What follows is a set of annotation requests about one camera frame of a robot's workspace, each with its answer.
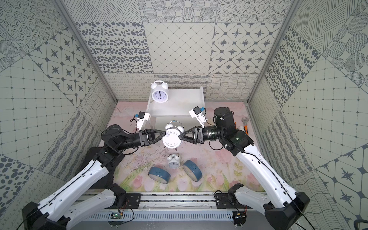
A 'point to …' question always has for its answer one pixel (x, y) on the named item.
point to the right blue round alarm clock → (192, 170)
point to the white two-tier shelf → (177, 109)
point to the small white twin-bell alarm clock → (174, 161)
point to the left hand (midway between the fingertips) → (166, 139)
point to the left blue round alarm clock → (158, 175)
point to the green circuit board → (116, 215)
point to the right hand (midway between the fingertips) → (181, 138)
